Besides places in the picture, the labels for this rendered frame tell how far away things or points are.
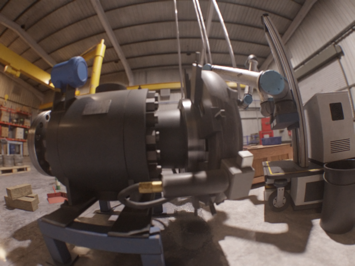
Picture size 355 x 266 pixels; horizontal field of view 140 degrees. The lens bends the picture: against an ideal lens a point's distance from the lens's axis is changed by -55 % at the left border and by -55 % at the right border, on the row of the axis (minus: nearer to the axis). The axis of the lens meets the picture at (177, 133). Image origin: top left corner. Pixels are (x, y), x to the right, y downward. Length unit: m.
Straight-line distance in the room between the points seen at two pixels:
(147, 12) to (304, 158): 9.51
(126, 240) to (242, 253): 0.55
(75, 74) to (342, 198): 1.44
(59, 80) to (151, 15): 9.08
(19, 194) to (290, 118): 2.31
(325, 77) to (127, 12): 11.89
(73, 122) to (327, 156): 1.50
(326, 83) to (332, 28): 3.27
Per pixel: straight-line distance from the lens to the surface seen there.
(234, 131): 0.52
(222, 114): 0.41
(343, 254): 0.90
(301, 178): 1.08
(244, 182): 0.47
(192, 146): 0.62
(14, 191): 1.68
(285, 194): 1.18
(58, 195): 1.99
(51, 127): 0.77
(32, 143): 0.96
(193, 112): 0.67
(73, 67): 0.78
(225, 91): 0.57
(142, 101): 0.62
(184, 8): 9.47
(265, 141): 2.35
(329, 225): 1.01
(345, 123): 1.31
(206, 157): 0.88
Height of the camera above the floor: 0.55
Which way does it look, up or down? 6 degrees up
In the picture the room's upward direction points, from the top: 3 degrees counter-clockwise
